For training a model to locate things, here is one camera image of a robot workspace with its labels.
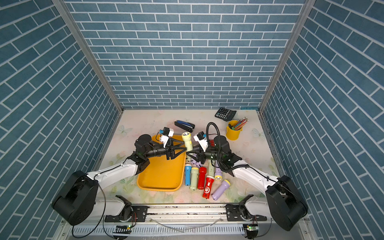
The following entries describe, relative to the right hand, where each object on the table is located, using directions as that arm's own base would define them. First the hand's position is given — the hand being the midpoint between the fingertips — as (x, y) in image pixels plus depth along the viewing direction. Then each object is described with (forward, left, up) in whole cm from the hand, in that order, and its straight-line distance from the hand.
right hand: (190, 152), depth 76 cm
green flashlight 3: (-7, -2, -16) cm, 18 cm away
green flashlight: (+3, +2, +8) cm, 9 cm away
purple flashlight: (+1, -3, -16) cm, 16 cm away
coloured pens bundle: (+25, -29, -3) cm, 39 cm away
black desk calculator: (+44, -22, -16) cm, 51 cm away
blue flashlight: (-6, +2, -14) cm, 16 cm away
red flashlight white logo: (-10, -11, -15) cm, 21 cm away
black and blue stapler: (+30, +7, -16) cm, 35 cm away
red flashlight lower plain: (-8, -6, -16) cm, 19 cm away
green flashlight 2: (-1, -12, -16) cm, 20 cm away
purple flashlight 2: (-4, -16, -16) cm, 22 cm away
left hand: (0, +2, +3) cm, 4 cm away
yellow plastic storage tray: (-7, +16, -16) cm, 24 cm away
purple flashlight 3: (-11, -19, -16) cm, 27 cm away
